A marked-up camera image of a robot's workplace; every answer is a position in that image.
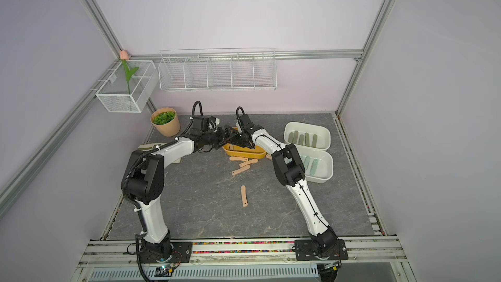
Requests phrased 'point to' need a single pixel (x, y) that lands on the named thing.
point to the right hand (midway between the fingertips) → (229, 140)
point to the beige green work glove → (148, 147)
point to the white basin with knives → (323, 142)
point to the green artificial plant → (164, 118)
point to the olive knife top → (314, 140)
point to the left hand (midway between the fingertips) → (235, 136)
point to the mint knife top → (314, 166)
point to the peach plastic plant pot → (170, 129)
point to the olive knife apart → (291, 138)
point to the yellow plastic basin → (244, 151)
